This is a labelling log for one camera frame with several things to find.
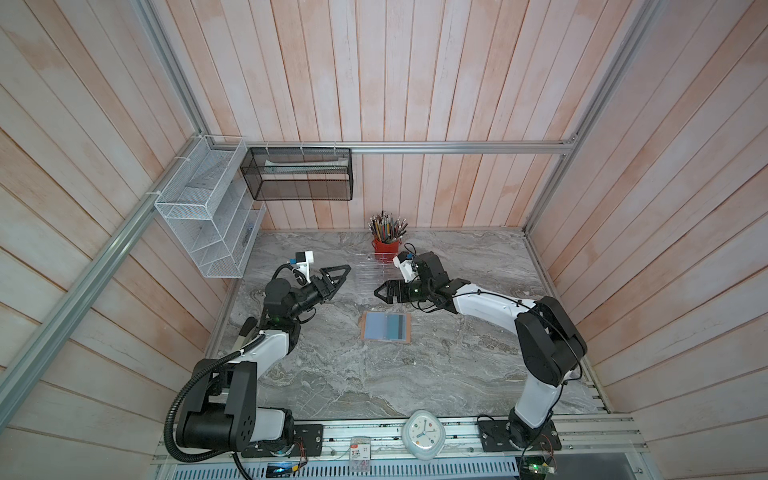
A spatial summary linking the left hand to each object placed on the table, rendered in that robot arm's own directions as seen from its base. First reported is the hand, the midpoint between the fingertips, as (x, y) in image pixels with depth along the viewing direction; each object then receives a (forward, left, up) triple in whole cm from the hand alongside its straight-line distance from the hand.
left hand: (349, 277), depth 78 cm
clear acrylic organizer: (+19, -5, -21) cm, 29 cm away
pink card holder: (-4, -18, -23) cm, 29 cm away
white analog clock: (-33, -19, -19) cm, 43 cm away
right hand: (+4, -10, -12) cm, 16 cm away
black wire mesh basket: (+31, +17, +11) cm, 37 cm away
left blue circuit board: (-41, +16, -23) cm, 49 cm away
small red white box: (-38, -3, -20) cm, 43 cm away
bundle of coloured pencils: (+27, -10, -8) cm, 29 cm away
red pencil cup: (+22, -10, -15) cm, 29 cm away
